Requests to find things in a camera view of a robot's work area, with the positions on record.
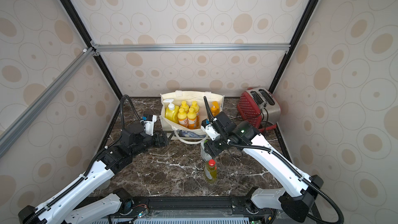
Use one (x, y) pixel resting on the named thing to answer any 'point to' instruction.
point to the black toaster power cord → (267, 117)
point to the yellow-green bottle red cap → (211, 169)
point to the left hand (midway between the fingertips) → (172, 132)
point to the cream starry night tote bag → (172, 130)
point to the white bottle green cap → (204, 155)
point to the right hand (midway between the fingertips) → (214, 145)
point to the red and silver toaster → (259, 106)
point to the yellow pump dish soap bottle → (171, 111)
